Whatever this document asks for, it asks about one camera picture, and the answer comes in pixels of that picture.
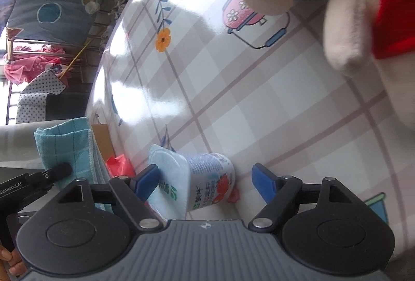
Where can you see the polka dot cloth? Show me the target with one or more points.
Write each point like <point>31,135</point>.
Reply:
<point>35,86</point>

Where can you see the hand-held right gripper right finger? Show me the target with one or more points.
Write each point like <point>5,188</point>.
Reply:
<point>264,182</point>

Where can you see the yellow stick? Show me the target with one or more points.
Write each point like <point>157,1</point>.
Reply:
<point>76,59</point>

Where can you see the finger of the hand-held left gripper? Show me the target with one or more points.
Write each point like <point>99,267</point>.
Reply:
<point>58,170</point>

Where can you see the red plastic bag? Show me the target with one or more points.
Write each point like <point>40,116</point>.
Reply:
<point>118,166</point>

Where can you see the pink cloth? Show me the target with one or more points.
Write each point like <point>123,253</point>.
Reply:
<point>32,65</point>

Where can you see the blue face masks pack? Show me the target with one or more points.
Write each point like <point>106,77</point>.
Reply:
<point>71,148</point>

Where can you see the brown cardboard box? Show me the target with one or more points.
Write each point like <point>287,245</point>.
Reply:
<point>103,141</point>

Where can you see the white yogurt cup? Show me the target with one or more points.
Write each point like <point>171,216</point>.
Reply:
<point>207,177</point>

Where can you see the person's left hand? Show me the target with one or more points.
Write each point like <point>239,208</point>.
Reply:
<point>13,268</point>

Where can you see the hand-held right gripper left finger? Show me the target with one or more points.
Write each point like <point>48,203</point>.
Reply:
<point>147,182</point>

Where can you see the black-haired plush doll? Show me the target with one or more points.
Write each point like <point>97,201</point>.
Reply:
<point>350,24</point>

